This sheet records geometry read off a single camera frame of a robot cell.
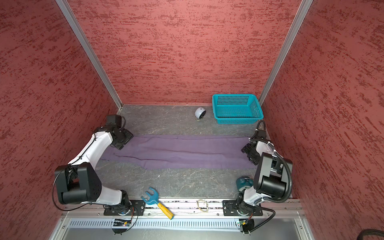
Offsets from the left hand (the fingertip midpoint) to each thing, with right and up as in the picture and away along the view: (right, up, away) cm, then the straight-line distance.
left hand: (129, 142), depth 87 cm
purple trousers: (+38, -7, +5) cm, 39 cm away
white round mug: (+43, +19, +20) cm, 51 cm away
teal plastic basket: (+73, +22, +31) cm, 82 cm away
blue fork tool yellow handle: (+17, -27, -11) cm, 34 cm away
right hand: (+72, -10, +4) cm, 73 cm away
